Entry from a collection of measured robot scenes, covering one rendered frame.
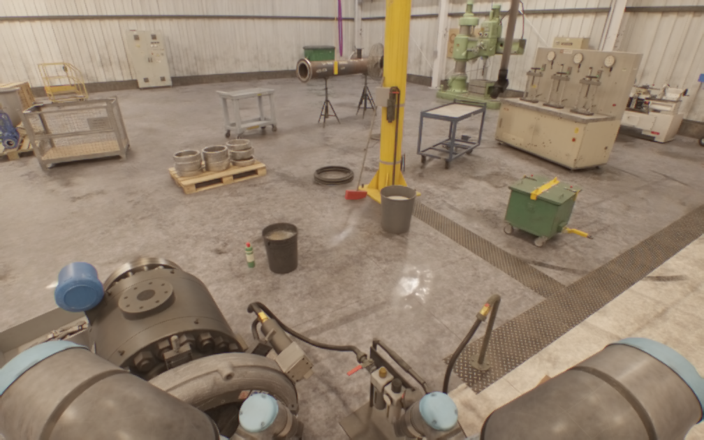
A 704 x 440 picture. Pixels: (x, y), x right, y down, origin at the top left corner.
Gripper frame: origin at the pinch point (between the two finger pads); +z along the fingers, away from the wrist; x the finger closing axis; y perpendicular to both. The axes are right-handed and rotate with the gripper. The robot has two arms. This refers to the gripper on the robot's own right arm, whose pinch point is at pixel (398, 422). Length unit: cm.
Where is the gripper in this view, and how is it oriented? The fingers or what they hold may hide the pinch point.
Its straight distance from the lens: 135.0
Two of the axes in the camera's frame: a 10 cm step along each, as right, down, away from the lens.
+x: 9.8, 0.2, 2.1
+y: 1.1, 7.8, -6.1
